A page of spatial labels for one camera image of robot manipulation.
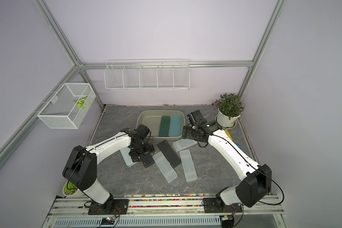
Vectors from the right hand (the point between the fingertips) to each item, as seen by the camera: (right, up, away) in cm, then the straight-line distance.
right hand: (190, 133), depth 80 cm
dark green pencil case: (-17, +1, +25) cm, 30 cm away
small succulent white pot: (-62, -28, -8) cm, 69 cm away
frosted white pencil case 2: (-1, -20, +7) cm, 21 cm away
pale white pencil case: (-39, -17, +8) cm, 43 cm away
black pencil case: (-26, -16, +6) cm, 31 cm away
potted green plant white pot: (+27, +16, +11) cm, 34 cm away
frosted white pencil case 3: (-4, -9, +16) cm, 19 cm away
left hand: (-25, -14, +5) cm, 29 cm away
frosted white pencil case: (-15, -20, +5) cm, 26 cm away
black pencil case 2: (-15, -13, +14) cm, 24 cm away
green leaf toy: (-63, +18, +1) cm, 66 cm away
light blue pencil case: (-9, +3, +25) cm, 27 cm away
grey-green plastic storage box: (-28, +9, +32) cm, 43 cm away
